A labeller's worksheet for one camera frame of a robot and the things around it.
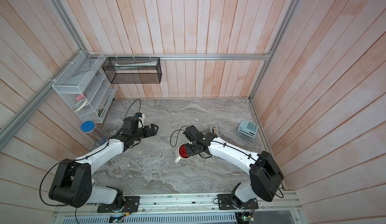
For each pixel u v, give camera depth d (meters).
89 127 0.80
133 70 1.06
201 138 0.61
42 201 0.42
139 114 0.80
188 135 0.65
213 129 0.96
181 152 0.76
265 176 0.42
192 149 0.74
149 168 0.86
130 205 0.73
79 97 0.82
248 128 1.01
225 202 0.72
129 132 0.68
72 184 0.42
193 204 0.75
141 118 0.81
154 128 0.81
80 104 0.78
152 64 0.90
